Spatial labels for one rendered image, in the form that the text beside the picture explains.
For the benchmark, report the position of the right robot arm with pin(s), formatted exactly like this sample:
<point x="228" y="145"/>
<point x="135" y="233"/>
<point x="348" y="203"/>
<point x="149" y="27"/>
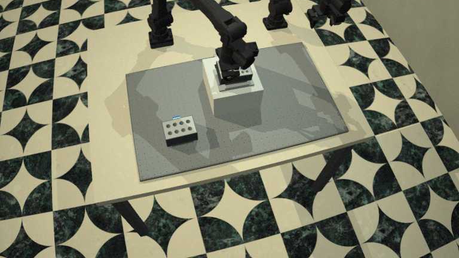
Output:
<point x="230" y="28"/>

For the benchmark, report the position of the white box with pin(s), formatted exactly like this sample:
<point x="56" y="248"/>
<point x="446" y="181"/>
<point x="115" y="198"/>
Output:
<point x="231" y="98"/>

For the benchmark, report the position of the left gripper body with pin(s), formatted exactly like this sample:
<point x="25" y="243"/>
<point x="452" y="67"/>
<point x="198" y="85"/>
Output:
<point x="316" y="9"/>

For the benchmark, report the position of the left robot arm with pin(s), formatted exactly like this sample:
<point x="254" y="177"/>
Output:
<point x="278" y="8"/>

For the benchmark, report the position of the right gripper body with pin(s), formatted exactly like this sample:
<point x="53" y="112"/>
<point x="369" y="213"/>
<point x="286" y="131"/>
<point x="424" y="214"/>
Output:
<point x="224" y="63"/>

